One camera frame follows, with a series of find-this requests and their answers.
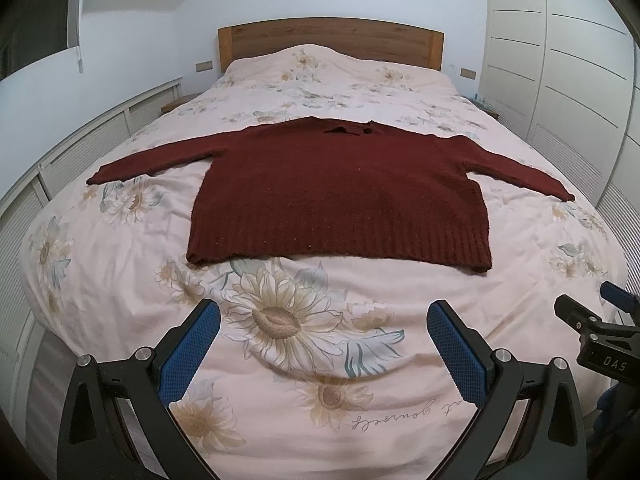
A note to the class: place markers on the white louvered wardrobe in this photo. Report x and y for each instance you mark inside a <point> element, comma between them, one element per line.
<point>564,76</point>

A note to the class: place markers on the right wall switch plate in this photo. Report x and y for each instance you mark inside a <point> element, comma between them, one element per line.
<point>470,74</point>

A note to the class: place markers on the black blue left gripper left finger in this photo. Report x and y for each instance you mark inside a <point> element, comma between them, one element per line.
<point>94,442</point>

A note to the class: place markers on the dark red knit sweater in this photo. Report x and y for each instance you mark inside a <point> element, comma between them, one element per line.
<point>329,187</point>

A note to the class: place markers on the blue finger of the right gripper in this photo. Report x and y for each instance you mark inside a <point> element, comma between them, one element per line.
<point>620,298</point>

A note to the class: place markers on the left wooden nightstand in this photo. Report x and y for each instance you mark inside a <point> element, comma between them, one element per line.
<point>169,107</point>

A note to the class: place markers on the white low louvered cabinet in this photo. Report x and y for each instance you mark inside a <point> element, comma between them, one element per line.
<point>32,192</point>

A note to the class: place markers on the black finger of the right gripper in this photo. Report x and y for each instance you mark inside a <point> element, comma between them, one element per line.
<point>581,319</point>

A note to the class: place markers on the wooden headboard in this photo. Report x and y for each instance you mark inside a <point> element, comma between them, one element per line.
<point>356,37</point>

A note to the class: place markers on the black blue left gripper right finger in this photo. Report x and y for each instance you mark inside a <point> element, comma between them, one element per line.
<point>528,420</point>

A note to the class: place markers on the wall switch plate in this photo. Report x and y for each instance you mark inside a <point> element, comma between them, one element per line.
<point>470,74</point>
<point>203,66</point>

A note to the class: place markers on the pink floral duvet bed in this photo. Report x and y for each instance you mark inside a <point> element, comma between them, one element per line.
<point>323,368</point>

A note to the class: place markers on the left wall switch plate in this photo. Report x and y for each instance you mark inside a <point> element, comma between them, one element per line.
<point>203,66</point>

